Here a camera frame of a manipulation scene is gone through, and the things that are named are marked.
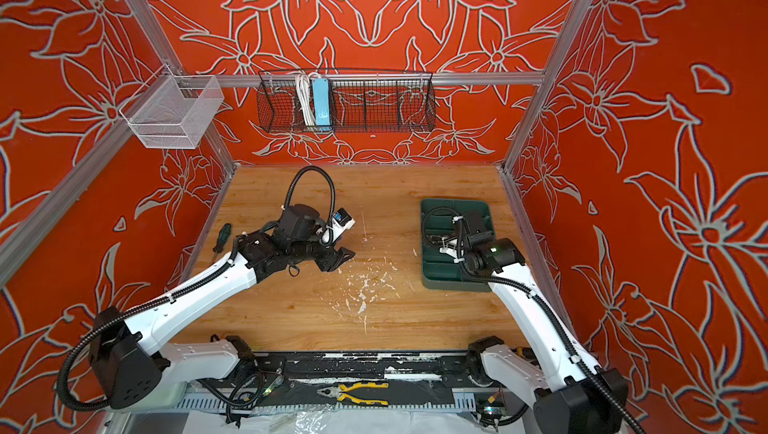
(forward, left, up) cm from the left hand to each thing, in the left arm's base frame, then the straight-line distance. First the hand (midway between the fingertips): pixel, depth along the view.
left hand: (346, 241), depth 76 cm
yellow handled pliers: (-30, -1, -18) cm, 35 cm away
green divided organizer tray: (-3, -23, +6) cm, 24 cm away
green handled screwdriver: (+9, +45, -17) cm, 49 cm away
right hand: (+2, -35, -1) cm, 35 cm away
